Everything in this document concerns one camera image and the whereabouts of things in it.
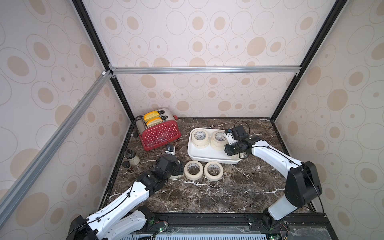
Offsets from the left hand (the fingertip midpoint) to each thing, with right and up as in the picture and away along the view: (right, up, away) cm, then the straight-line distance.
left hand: (178, 161), depth 79 cm
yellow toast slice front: (-16, +22, +12) cm, 30 cm away
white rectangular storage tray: (+18, 0, +20) cm, 27 cm away
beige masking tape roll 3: (+8, -8, +13) cm, 17 cm away
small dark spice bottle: (-30, -3, +5) cm, 31 cm away
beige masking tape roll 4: (+20, -9, +13) cm, 25 cm away
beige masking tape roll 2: (+24, +10, +19) cm, 32 cm away
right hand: (+27, +4, +9) cm, 29 cm away
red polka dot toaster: (-15, +18, +12) cm, 26 cm away
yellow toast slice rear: (-19, +26, +13) cm, 35 cm away
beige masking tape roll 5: (+12, +11, +21) cm, 27 cm away
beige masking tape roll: (-1, -12, +10) cm, 16 cm away
